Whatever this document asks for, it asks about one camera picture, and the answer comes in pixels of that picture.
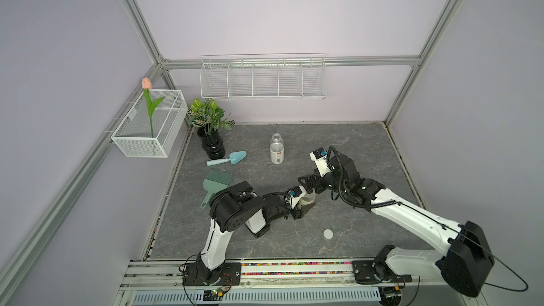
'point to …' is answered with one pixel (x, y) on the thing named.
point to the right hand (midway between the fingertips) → (306, 173)
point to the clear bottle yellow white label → (277, 149)
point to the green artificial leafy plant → (206, 114)
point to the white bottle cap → (328, 234)
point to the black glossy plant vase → (212, 143)
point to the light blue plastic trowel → (234, 158)
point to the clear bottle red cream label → (308, 198)
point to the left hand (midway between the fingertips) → (311, 198)
